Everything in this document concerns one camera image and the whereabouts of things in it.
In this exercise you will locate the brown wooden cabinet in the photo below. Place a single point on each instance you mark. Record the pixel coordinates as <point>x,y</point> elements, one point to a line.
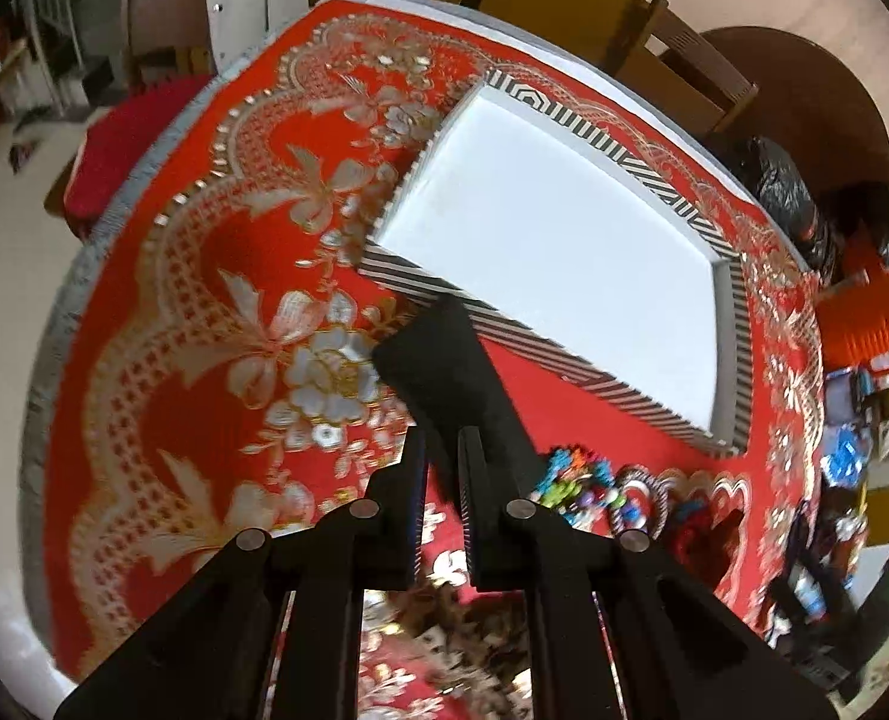
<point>163,15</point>

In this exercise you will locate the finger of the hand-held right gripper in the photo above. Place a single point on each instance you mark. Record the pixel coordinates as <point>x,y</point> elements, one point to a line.
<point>816,596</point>

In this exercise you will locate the red cloth pouch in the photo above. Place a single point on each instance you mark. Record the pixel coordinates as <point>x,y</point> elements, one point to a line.
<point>698,540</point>

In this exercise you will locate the orange bag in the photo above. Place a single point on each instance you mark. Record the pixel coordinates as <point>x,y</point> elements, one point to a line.
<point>864,330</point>

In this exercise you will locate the white appliance panel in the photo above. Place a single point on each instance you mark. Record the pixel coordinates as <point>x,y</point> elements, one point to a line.
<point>242,7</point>

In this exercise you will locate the brown round table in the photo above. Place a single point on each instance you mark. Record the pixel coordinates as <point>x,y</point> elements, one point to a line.
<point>827,112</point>

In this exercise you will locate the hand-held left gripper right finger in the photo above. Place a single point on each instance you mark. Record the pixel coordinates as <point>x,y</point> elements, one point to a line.
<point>468,517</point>

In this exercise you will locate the blue plastic bag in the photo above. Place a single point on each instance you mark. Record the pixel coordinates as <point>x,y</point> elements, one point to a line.
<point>846,457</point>

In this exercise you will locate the metal shelf rack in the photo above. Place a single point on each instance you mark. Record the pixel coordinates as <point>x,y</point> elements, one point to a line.
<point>39,37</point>

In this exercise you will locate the red floral tablecloth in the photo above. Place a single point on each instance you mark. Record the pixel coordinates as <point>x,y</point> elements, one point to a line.
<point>152,405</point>

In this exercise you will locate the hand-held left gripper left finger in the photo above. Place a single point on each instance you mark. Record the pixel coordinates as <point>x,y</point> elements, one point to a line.
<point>417,517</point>

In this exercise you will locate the striped box with white inside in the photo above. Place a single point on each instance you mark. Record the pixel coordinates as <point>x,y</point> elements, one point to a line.
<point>549,240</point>

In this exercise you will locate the black cloth pouch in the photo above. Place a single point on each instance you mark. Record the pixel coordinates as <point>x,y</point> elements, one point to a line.
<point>452,375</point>

